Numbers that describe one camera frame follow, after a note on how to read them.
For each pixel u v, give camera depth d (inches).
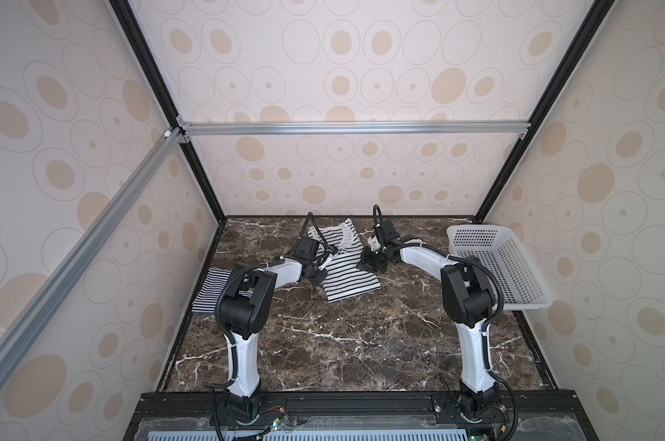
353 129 55.0
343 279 39.1
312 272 35.5
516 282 38.3
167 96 32.7
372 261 35.2
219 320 19.6
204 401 28.7
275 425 27.6
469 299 22.3
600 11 26.8
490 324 35.3
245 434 28.6
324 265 35.9
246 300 21.2
